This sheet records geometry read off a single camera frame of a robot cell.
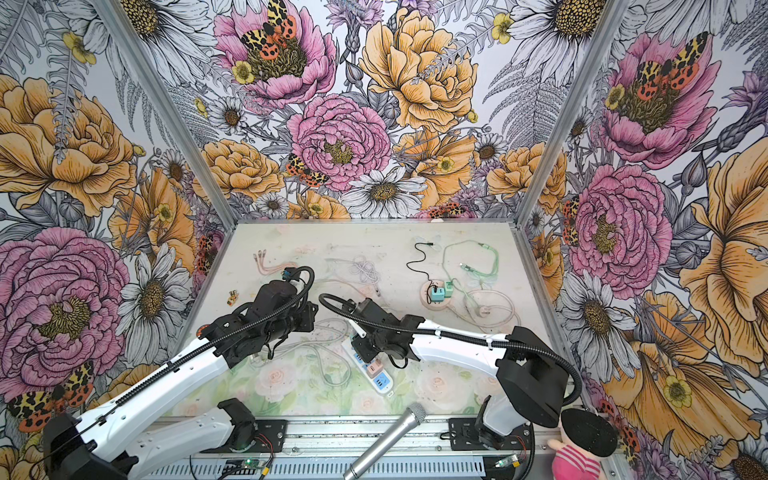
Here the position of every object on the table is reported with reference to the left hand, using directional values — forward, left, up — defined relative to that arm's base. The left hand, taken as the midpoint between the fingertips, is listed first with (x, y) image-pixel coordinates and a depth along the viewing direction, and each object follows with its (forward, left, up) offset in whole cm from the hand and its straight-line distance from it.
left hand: (312, 316), depth 78 cm
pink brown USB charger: (-10, -16, -8) cm, 21 cm away
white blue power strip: (-12, -18, -13) cm, 25 cm away
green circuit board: (-29, +13, -16) cm, 36 cm away
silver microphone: (-21, -26, -12) cm, 35 cm away
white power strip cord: (-1, 0, -16) cm, 16 cm away
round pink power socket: (+14, -32, -14) cm, 38 cm away
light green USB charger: (+13, -38, -9) cm, 41 cm away
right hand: (-5, -13, -8) cm, 16 cm away
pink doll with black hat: (-27, -64, -8) cm, 70 cm away
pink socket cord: (+5, -47, -15) cm, 50 cm away
